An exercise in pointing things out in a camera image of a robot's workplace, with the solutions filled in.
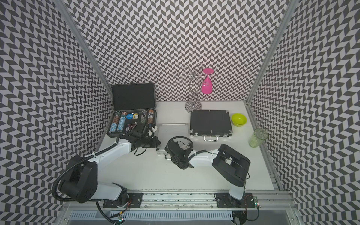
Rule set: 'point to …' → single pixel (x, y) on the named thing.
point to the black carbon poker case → (210, 124)
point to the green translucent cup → (260, 134)
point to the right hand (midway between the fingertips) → (169, 150)
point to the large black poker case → (132, 103)
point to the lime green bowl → (238, 119)
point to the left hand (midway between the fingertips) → (159, 144)
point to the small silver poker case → (167, 131)
